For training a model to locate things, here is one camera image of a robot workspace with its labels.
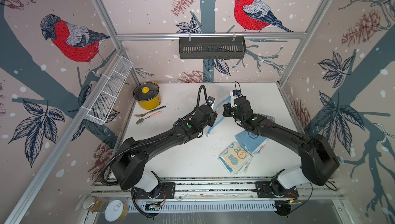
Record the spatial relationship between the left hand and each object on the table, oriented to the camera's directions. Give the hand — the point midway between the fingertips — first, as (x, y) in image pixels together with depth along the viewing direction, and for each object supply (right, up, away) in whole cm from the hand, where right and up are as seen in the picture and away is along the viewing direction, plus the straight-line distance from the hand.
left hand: (214, 108), depth 82 cm
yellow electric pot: (-41, +1, +23) cm, 47 cm away
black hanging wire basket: (+2, +40, +24) cm, 46 cm away
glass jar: (-52, -39, -18) cm, 67 cm away
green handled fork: (-47, -6, +20) cm, 51 cm away
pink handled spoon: (-48, -10, +19) cm, 52 cm away
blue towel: (+22, -20, +7) cm, 31 cm away
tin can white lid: (-44, -43, -17) cm, 64 cm away
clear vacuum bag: (+2, 0, +1) cm, 3 cm away
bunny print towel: (+11, -28, 0) cm, 30 cm away
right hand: (+6, +3, +5) cm, 8 cm away
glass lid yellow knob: (-44, +10, +19) cm, 49 cm away
